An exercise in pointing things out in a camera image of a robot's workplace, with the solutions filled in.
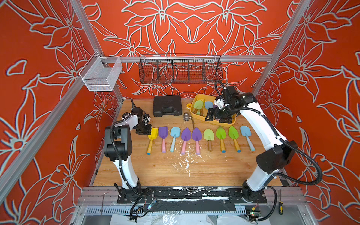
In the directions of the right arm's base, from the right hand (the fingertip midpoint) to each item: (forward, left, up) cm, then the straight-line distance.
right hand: (212, 117), depth 78 cm
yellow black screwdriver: (-39, -34, -24) cm, 57 cm away
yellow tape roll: (+28, +12, -20) cm, 37 cm away
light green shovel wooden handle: (+1, -2, -22) cm, 22 cm away
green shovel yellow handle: (+3, -11, -24) cm, 27 cm away
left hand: (+4, +41, -22) cm, 47 cm away
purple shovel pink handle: (+2, +15, -24) cm, 28 cm away
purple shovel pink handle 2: (+3, +7, -24) cm, 25 cm away
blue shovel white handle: (+4, +22, -23) cm, 32 cm away
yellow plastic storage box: (-6, -6, +3) cm, 9 cm away
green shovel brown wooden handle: (+30, +4, -22) cm, 38 cm away
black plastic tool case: (+27, +30, -18) cm, 44 cm away
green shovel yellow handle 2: (+3, -20, -24) cm, 32 cm away
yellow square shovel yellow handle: (0, +38, -24) cm, 45 cm away
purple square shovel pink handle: (+3, +31, -23) cm, 38 cm away
